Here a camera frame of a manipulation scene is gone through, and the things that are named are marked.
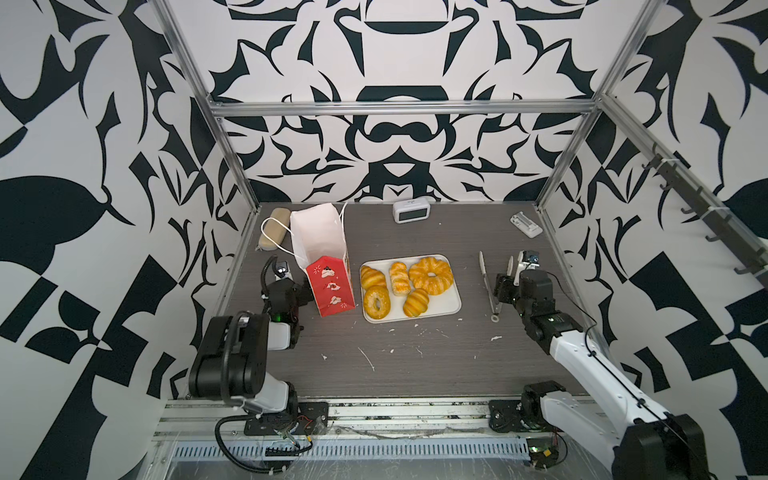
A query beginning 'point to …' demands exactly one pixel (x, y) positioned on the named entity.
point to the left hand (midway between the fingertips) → (288, 276)
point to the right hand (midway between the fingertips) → (512, 274)
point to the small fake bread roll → (415, 303)
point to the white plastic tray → (448, 303)
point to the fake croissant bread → (370, 277)
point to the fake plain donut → (377, 302)
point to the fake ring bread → (431, 274)
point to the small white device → (526, 224)
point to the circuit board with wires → (543, 451)
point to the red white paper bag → (322, 247)
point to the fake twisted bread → (400, 280)
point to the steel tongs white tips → (495, 303)
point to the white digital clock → (411, 210)
